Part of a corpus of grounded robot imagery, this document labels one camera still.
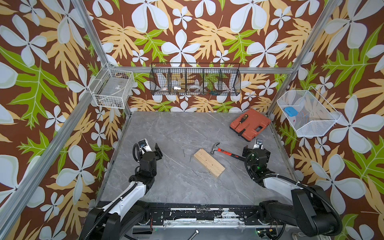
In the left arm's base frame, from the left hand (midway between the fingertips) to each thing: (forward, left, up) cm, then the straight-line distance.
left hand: (151, 144), depth 84 cm
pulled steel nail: (+1, -19, -15) cm, 24 cm away
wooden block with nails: (-7, -35, -11) cm, 38 cm away
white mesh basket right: (+12, -89, +12) cm, 91 cm away
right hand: (+2, -61, -6) cm, 62 cm away
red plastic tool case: (+24, -64, -11) cm, 70 cm away
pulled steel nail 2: (-1, -23, -16) cm, 27 cm away
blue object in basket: (+17, -82, +11) cm, 84 cm away
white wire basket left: (+26, +23, +19) cm, 40 cm away
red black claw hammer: (+6, -39, -14) cm, 42 cm away
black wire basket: (+40, -25, +16) cm, 50 cm away
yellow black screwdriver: (+28, -61, -9) cm, 68 cm away
